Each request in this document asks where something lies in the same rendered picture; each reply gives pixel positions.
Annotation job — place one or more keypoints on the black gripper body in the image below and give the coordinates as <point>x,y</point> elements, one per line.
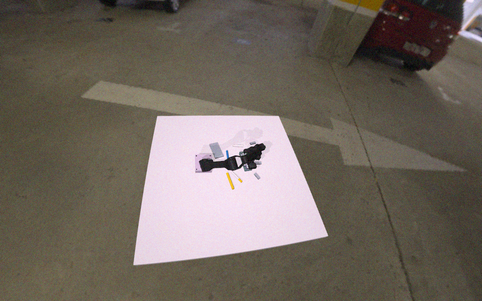
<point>251,165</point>

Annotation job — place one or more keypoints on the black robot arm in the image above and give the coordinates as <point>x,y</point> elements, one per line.
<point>254,152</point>

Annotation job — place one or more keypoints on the keyboard with white letter keys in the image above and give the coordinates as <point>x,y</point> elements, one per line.
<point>245,166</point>

